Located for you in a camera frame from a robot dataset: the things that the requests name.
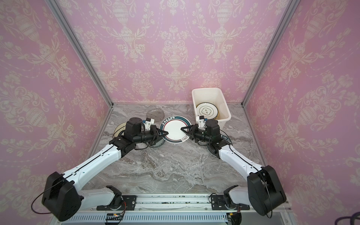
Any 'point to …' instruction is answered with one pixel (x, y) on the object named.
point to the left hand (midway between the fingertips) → (169, 134)
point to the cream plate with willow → (120, 128)
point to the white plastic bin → (213, 95)
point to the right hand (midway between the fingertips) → (181, 129)
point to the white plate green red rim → (173, 124)
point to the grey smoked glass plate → (156, 114)
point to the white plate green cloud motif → (209, 110)
